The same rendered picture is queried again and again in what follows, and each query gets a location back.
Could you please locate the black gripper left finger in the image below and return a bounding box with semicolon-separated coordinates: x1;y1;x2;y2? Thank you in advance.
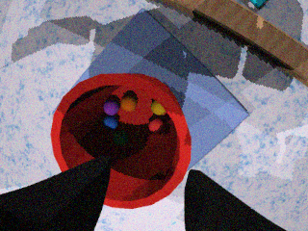
0;155;112;231

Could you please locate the red cup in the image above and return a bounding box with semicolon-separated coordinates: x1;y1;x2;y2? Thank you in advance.
50;73;192;209

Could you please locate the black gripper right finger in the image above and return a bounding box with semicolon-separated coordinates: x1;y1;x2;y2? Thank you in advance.
184;169;286;231

